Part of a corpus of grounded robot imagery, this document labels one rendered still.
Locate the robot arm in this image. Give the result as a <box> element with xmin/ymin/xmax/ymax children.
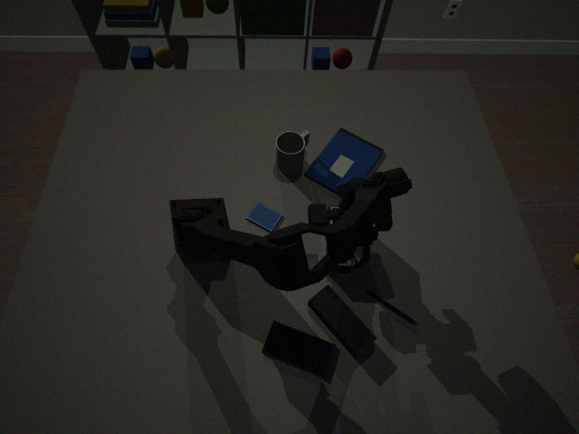
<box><xmin>172</xmin><ymin>167</ymin><xmax>412</xmax><ymax>291</ymax></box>

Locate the black mug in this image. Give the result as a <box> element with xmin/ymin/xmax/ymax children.
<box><xmin>275</xmin><ymin>130</ymin><xmax>309</xmax><ymax>173</ymax></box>

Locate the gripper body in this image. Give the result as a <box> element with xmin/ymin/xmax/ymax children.
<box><xmin>308</xmin><ymin>201</ymin><xmax>393</xmax><ymax>231</ymax></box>

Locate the dark blue notebook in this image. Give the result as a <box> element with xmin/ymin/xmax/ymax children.
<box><xmin>304</xmin><ymin>128</ymin><xmax>384</xmax><ymax>195</ymax></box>

